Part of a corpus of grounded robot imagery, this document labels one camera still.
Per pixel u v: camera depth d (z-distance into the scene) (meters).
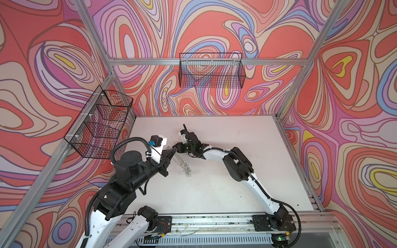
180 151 0.91
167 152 0.56
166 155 0.53
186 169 0.69
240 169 0.64
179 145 0.92
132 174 0.42
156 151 0.45
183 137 0.93
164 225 0.72
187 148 0.91
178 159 0.91
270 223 0.66
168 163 0.56
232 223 0.75
